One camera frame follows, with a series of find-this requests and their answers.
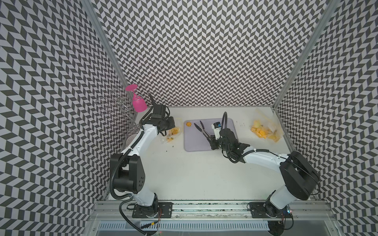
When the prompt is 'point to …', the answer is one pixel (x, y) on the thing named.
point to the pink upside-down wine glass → (138, 102)
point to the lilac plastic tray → (194, 140)
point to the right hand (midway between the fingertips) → (209, 139)
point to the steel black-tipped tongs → (204, 131)
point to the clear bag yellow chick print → (173, 133)
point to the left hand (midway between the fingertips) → (172, 124)
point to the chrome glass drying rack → (117, 101)
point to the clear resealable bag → (269, 127)
